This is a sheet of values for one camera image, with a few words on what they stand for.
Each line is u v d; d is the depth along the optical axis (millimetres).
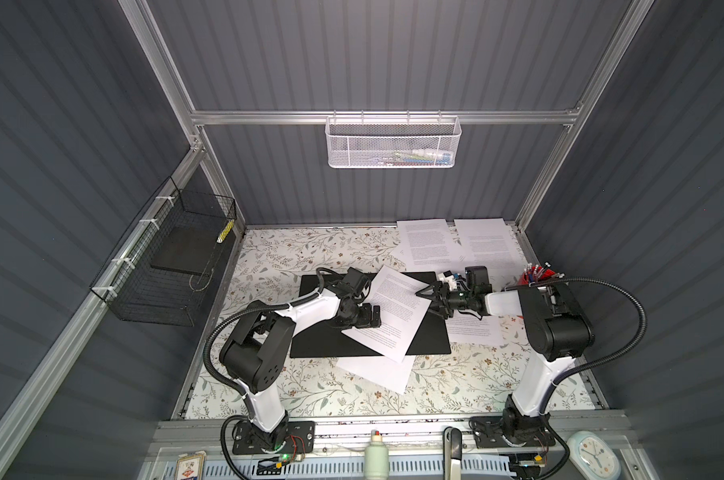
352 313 779
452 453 678
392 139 1238
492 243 1161
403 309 939
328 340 893
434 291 875
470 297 810
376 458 650
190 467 691
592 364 515
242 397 514
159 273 714
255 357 478
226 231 821
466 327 936
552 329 511
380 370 851
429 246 1156
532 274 870
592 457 682
